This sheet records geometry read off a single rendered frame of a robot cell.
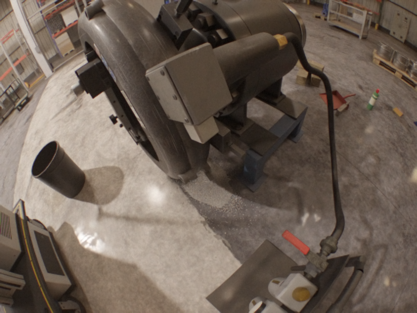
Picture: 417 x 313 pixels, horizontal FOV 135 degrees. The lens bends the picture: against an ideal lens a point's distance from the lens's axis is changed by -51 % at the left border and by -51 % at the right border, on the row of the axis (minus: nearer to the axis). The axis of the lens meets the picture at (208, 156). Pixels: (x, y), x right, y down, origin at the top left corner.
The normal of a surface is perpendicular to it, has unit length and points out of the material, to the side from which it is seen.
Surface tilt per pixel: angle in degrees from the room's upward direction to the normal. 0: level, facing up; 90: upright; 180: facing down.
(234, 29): 54
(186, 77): 68
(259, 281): 0
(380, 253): 0
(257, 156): 0
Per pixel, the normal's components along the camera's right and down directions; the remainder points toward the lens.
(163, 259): -0.12, -0.58
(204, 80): 0.58, 0.28
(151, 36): 0.44, 0.06
